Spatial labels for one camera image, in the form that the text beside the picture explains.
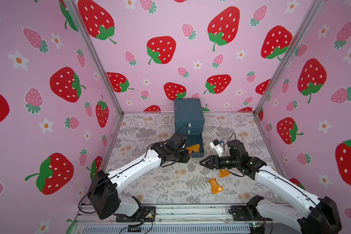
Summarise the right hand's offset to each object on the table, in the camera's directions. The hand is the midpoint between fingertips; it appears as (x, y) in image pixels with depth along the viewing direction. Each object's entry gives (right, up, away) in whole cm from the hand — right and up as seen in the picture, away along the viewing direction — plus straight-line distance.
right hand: (205, 161), depth 75 cm
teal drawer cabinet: (-8, +22, +13) cm, 27 cm away
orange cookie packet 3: (+7, -17, +7) cm, 20 cm away
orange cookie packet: (-4, +3, +23) cm, 24 cm away
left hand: (-8, +2, +4) cm, 9 cm away
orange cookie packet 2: (+14, -10, +13) cm, 21 cm away
